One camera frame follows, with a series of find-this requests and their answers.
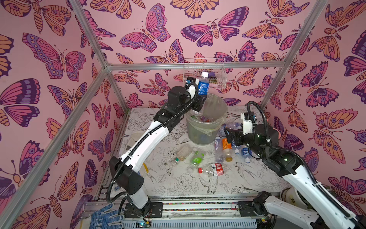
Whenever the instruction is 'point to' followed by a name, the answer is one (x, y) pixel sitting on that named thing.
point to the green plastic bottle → (194, 117)
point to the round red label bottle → (208, 120)
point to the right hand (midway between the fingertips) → (234, 125)
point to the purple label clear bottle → (218, 150)
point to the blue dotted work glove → (100, 220)
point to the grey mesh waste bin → (203, 126)
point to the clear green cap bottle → (183, 153)
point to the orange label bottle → (227, 150)
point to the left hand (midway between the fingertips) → (205, 94)
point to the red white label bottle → (213, 169)
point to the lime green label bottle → (197, 160)
